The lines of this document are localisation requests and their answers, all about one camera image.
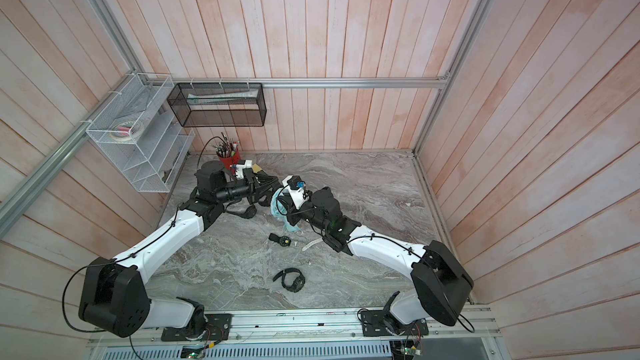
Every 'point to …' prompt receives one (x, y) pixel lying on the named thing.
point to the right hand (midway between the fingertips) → (279, 195)
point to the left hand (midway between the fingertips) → (279, 182)
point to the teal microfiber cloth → (277, 212)
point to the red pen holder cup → (233, 160)
